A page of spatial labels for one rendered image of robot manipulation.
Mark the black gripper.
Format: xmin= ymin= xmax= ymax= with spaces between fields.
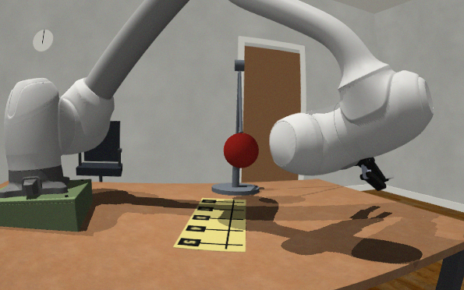
xmin=355 ymin=157 xmax=395 ymax=191

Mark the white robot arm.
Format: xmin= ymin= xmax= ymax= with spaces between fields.
xmin=0 ymin=0 xmax=434 ymax=198

